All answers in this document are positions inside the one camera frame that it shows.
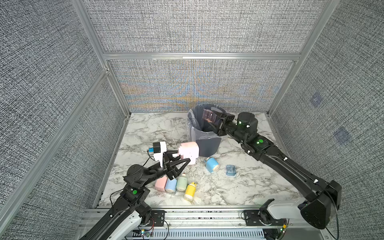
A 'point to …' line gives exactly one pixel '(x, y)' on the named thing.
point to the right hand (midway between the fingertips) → (210, 109)
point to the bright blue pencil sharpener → (212, 164)
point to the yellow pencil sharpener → (190, 192)
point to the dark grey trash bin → (209, 147)
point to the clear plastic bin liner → (198, 128)
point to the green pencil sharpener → (182, 182)
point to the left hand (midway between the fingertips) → (190, 157)
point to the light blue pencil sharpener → (171, 185)
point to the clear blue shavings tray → (230, 170)
